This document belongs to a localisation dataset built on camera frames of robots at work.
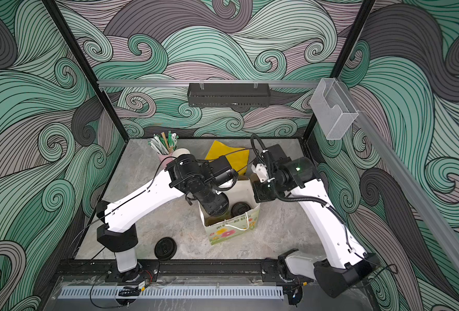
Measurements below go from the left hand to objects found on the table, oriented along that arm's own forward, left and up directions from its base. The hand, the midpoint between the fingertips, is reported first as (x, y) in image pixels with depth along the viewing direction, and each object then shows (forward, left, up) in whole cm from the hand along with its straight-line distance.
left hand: (217, 201), depth 64 cm
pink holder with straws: (+36, +29, -11) cm, 47 cm away
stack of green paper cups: (+32, +20, -11) cm, 39 cm away
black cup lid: (+4, -8, -14) cm, 16 cm away
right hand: (+3, -13, -2) cm, 14 cm away
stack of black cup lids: (-9, +21, -25) cm, 34 cm away
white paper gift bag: (-3, -8, -7) cm, 11 cm away
